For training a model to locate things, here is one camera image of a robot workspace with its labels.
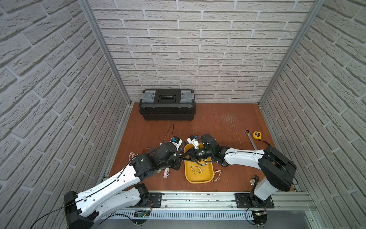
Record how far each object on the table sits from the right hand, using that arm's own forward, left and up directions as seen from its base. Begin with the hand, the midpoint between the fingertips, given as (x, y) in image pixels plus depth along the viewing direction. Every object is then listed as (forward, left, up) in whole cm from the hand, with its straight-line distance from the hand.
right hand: (182, 158), depth 77 cm
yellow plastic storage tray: (-3, -15, -12) cm, 19 cm away
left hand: (-1, -1, +6) cm, 6 cm away
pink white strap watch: (-5, +10, -8) cm, 13 cm away
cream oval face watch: (-7, -19, -11) cm, 23 cm away
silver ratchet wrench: (+22, -48, -11) cm, 54 cm away
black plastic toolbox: (+36, +9, +7) cm, 38 cm away
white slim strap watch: (-3, -7, -10) cm, 13 cm away
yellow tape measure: (+18, -53, -10) cm, 56 cm away
